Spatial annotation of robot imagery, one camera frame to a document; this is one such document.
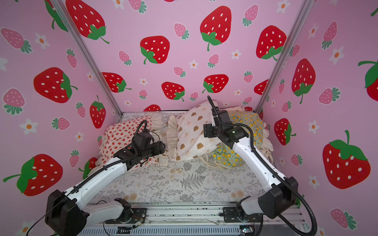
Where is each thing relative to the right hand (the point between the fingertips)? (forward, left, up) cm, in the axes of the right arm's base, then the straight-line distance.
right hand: (207, 128), depth 78 cm
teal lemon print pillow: (-6, -12, -17) cm, 22 cm away
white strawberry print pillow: (+5, +59, -17) cm, 61 cm away
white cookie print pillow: (+5, +13, -17) cm, 22 cm away
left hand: (-7, +26, -10) cm, 28 cm away
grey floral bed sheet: (-18, +5, -26) cm, 33 cm away
